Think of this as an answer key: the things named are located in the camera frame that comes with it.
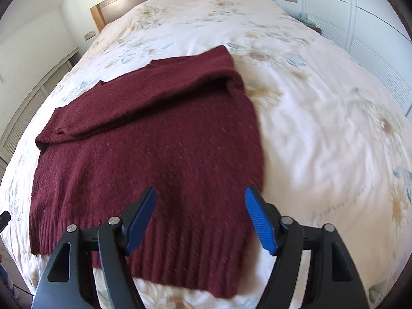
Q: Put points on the beige wall socket left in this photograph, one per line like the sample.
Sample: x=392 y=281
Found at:
x=89 y=35

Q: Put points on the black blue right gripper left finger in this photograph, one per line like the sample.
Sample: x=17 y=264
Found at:
x=68 y=280

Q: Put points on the white louvered wardrobe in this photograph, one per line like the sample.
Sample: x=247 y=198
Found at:
x=372 y=33

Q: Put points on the wooden bedside table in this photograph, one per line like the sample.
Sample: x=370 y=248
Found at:
x=309 y=24

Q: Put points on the dark red knitted sweater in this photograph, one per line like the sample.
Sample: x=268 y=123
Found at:
x=183 y=126

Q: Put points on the floral white bed quilt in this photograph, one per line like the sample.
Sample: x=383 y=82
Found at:
x=336 y=146

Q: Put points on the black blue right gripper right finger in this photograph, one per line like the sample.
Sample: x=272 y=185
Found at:
x=333 y=280

